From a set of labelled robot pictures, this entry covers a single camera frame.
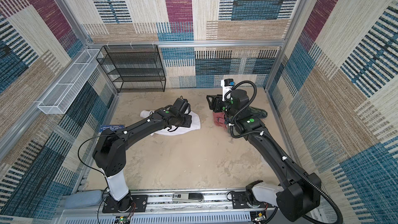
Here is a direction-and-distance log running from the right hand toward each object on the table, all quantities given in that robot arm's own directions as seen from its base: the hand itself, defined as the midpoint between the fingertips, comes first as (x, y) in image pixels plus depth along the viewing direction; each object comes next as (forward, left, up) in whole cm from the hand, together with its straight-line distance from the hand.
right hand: (211, 98), depth 74 cm
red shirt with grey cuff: (+5, -6, -25) cm, 26 cm away
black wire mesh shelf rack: (+41, +51, -12) cm, 66 cm away
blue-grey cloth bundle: (-35, +61, -27) cm, 75 cm away
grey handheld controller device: (-36, +13, -26) cm, 46 cm away
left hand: (+1, +12, -18) cm, 22 cm away
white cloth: (+4, +9, -28) cm, 30 cm away
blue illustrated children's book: (+3, +60, -27) cm, 66 cm away
